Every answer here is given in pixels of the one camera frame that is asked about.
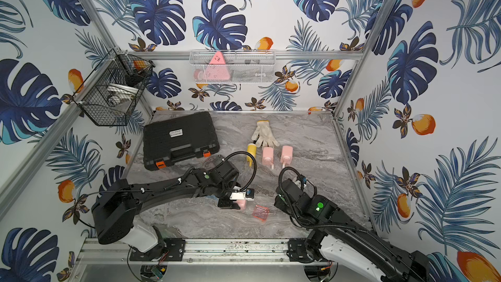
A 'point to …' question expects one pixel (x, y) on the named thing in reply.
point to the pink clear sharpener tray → (261, 213)
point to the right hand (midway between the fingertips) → (277, 200)
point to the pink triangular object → (216, 70)
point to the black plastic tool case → (172, 141)
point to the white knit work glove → (264, 134)
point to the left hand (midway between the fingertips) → (240, 196)
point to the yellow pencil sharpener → (251, 148)
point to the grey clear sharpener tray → (216, 159)
